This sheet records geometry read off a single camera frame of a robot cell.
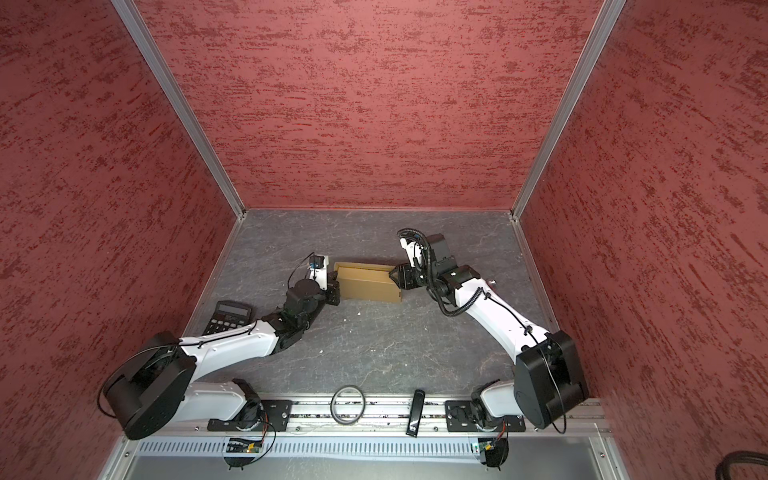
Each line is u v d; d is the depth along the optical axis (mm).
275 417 745
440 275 629
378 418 757
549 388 410
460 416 741
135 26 725
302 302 636
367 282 851
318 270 725
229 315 898
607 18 715
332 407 746
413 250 744
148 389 419
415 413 724
